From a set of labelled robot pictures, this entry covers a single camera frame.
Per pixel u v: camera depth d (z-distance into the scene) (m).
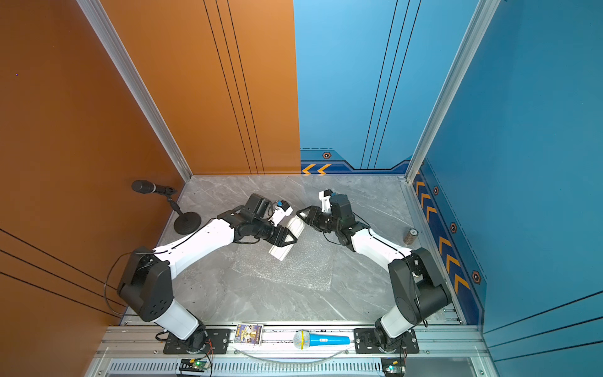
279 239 0.73
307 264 0.89
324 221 0.74
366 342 0.72
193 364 0.71
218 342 0.74
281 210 0.76
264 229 0.72
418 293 0.44
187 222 1.01
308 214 0.79
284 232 0.74
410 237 0.92
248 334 0.74
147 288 0.45
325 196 0.81
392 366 0.71
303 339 0.70
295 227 0.80
